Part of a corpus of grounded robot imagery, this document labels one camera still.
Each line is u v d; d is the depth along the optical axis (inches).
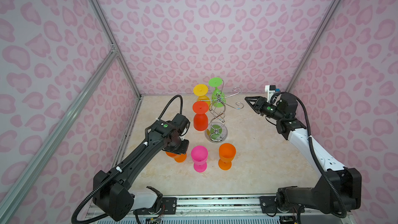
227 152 30.4
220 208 28.9
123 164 17.1
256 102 27.6
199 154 31.6
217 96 29.2
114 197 16.7
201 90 30.2
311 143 19.3
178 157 30.3
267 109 26.5
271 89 27.9
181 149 26.2
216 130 38.3
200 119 30.4
